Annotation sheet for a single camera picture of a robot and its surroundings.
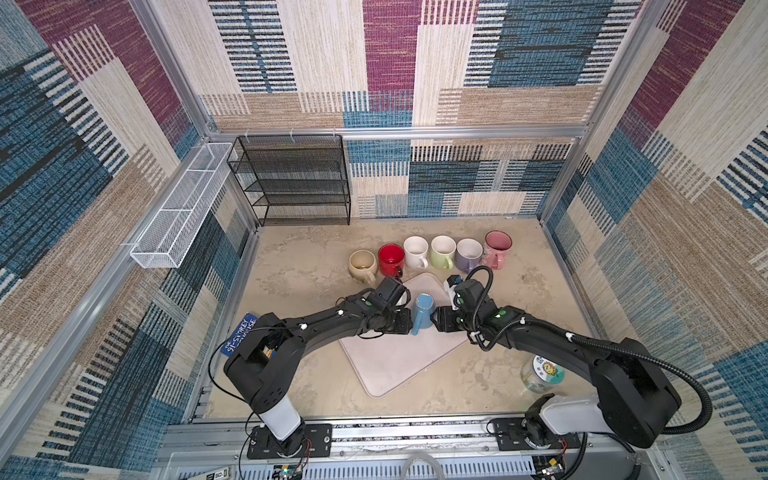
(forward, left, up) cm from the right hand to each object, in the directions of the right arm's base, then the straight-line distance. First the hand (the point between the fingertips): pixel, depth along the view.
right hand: (441, 320), depth 87 cm
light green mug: (+25, -4, +1) cm, 25 cm away
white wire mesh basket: (+13, +66, +28) cm, 73 cm away
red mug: (+24, +14, -3) cm, 28 cm away
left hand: (-1, +8, +1) cm, 8 cm away
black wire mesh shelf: (+50, +47, +13) cm, 70 cm away
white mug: (+23, +6, +3) cm, 24 cm away
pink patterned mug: (+27, -23, 0) cm, 36 cm away
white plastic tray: (-9, +17, -6) cm, 20 cm away
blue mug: (+1, +6, +3) cm, 7 cm away
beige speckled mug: (+22, +24, -2) cm, 32 cm away
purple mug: (+26, -13, -3) cm, 29 cm away
